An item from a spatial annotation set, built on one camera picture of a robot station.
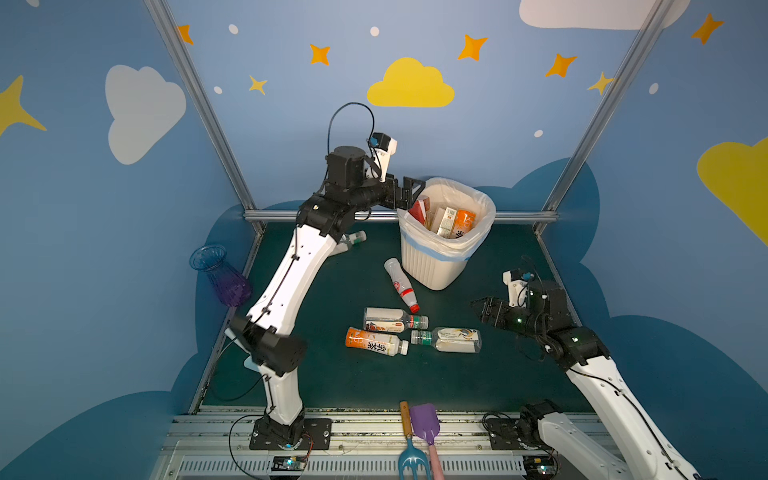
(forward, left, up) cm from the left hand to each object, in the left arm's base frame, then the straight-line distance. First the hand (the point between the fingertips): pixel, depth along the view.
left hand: (408, 177), depth 68 cm
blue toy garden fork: (-50, -2, -44) cm, 66 cm away
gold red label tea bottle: (+8, -5, -16) cm, 19 cm away
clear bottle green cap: (+10, -14, -23) cm, 29 cm away
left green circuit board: (-51, +28, -47) cm, 75 cm away
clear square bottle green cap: (-22, -18, -40) cm, 49 cm away
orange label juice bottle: (-23, +6, -42) cm, 48 cm away
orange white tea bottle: (+10, -20, -24) cm, 32 cm away
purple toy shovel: (-43, -6, -45) cm, 63 cm away
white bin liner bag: (+22, -15, -21) cm, 34 cm away
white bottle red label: (-1, -1, -42) cm, 42 cm away
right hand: (-18, -20, -25) cm, 37 cm away
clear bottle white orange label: (-16, +3, -40) cm, 43 cm away
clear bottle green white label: (+20, +20, -44) cm, 52 cm away
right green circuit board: (-51, -34, -46) cm, 77 cm away
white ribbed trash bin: (-1, -9, -32) cm, 33 cm away
